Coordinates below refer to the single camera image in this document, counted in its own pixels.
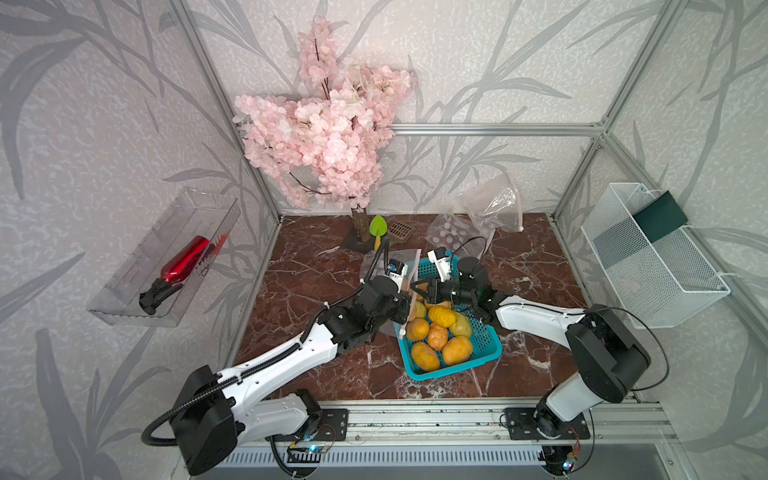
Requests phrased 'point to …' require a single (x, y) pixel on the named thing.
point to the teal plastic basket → (486, 344)
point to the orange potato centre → (437, 336)
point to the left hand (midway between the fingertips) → (410, 295)
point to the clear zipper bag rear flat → (458, 234)
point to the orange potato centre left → (417, 329)
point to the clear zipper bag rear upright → (496, 202)
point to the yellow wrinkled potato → (442, 316)
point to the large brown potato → (457, 350)
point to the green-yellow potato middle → (420, 309)
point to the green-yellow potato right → (463, 326)
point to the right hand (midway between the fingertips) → (410, 286)
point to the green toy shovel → (378, 227)
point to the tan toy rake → (399, 232)
